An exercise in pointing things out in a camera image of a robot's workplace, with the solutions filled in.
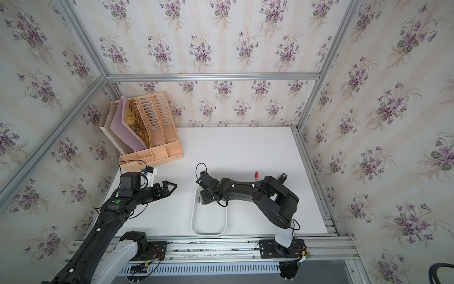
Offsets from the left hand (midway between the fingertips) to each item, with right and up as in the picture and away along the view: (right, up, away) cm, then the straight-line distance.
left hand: (171, 189), depth 78 cm
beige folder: (-31, +28, +1) cm, 42 cm away
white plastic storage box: (+17, -16, +4) cm, 23 cm away
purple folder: (-26, +29, +5) cm, 39 cm away
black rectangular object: (+56, +1, +19) cm, 59 cm away
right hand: (+15, -6, +11) cm, 20 cm away
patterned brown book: (-27, +33, +20) cm, 47 cm away
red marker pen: (+42, +3, +19) cm, 46 cm away
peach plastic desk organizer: (-19, +41, +26) cm, 52 cm away
